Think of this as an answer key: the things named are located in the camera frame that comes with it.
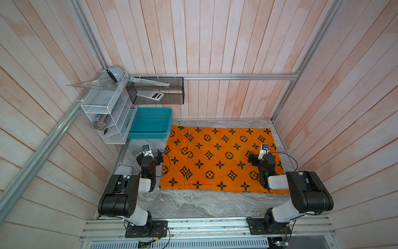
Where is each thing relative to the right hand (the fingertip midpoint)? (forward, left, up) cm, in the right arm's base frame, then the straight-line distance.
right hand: (259, 150), depth 95 cm
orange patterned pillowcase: (-3, +27, -6) cm, 27 cm away
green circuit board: (-47, -1, -6) cm, 47 cm away
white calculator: (+27, +67, +22) cm, 76 cm away
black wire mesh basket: (+38, +56, +15) cm, 69 cm away
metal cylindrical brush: (-2, +87, +26) cm, 91 cm away
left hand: (-3, +67, +2) cm, 67 cm away
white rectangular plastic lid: (-12, +85, -6) cm, 86 cm away
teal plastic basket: (+28, +76, -4) cm, 81 cm away
